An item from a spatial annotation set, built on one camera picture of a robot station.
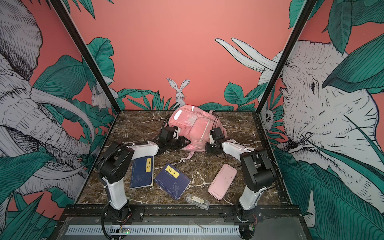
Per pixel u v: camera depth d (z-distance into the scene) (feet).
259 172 1.55
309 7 2.28
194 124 3.50
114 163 1.65
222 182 2.70
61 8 2.28
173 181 2.75
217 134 2.53
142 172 2.80
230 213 2.45
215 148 2.63
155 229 2.30
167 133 2.50
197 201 2.56
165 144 2.50
